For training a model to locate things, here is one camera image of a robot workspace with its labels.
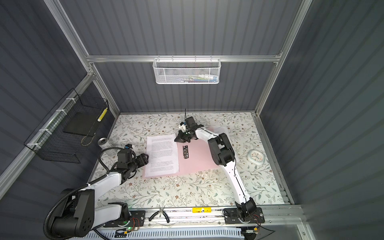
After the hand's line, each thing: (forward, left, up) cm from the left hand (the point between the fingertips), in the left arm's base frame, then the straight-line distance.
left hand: (143, 157), depth 91 cm
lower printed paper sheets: (+22, -51, -4) cm, 56 cm away
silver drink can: (+6, +22, +10) cm, 25 cm away
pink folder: (0, -31, -3) cm, 31 cm away
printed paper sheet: (+3, -11, -4) cm, 12 cm away
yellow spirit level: (-31, -34, -3) cm, 46 cm away
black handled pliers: (-30, -12, -4) cm, 32 cm away
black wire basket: (0, +33, +25) cm, 41 cm away
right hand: (+13, -20, -3) cm, 24 cm away
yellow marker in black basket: (+13, +19, +24) cm, 33 cm away
